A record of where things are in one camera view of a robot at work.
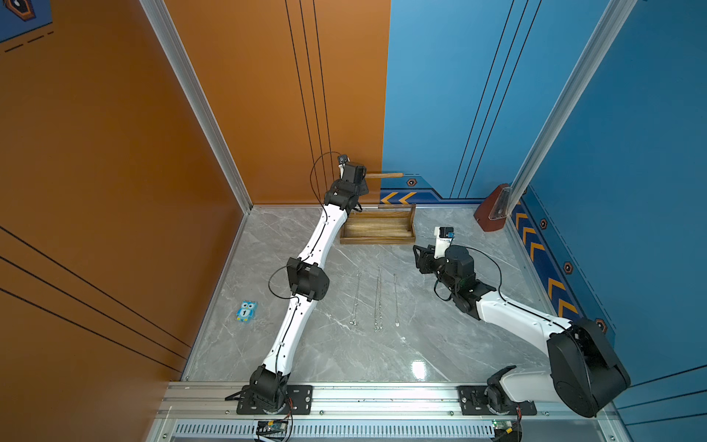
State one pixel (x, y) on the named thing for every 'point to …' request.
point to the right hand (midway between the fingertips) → (420, 246)
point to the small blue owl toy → (248, 311)
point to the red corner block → (492, 212)
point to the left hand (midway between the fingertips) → (358, 176)
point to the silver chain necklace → (354, 312)
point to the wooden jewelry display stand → (384, 225)
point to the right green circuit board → (498, 424)
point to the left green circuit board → (271, 426)
